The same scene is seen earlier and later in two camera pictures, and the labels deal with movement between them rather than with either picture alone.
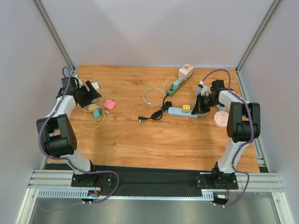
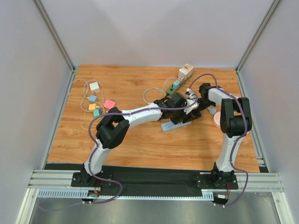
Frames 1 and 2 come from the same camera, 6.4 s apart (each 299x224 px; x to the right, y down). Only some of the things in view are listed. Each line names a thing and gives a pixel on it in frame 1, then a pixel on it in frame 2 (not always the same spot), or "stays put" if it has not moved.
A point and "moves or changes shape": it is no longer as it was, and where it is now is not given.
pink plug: [109, 104] stays put
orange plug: [92, 107] stays put
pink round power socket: [220, 118] stays put
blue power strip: [174, 111] moves or changes shape
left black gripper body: [88, 96] → [187, 115]
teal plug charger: [97, 113] stays put
